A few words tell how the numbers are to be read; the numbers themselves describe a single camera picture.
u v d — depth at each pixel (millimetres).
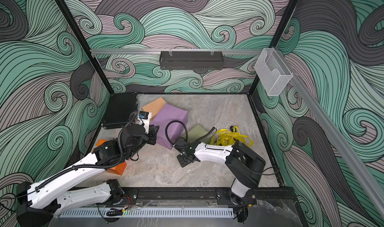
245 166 417
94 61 988
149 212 697
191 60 933
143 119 572
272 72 777
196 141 687
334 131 526
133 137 486
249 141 923
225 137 923
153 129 681
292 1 733
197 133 899
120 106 1102
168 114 925
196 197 745
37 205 388
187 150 665
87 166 428
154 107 1045
